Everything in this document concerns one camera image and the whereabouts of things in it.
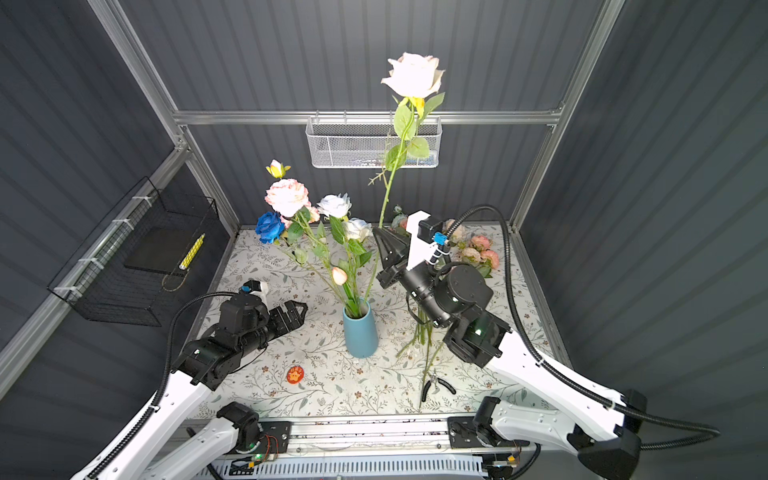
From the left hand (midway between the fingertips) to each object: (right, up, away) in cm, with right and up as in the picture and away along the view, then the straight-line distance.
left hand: (295, 311), depth 76 cm
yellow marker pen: (-27, +14, 0) cm, 30 cm away
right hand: (+22, +19, -23) cm, 37 cm away
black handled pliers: (+37, -23, +5) cm, 44 cm away
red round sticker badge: (-3, -19, +8) cm, 21 cm away
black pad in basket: (-35, +16, +1) cm, 38 cm away
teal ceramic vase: (+17, -5, -1) cm, 18 cm away
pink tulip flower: (+12, +9, -5) cm, 16 cm away
